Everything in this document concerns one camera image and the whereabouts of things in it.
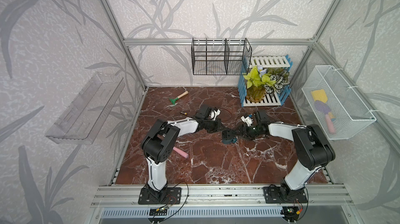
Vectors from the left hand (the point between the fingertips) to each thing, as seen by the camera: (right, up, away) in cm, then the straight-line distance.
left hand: (226, 128), depth 90 cm
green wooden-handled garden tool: (-36, +16, +22) cm, 45 cm away
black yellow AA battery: (-26, +7, +15) cm, 31 cm away
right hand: (+6, -3, +2) cm, 7 cm away
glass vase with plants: (+21, +28, +2) cm, 35 cm away
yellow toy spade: (+52, +20, -4) cm, 56 cm away
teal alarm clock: (+1, -5, -1) cm, 5 cm away
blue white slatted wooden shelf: (+35, +41, +7) cm, 54 cm away
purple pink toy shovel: (+50, +8, -13) cm, 53 cm away
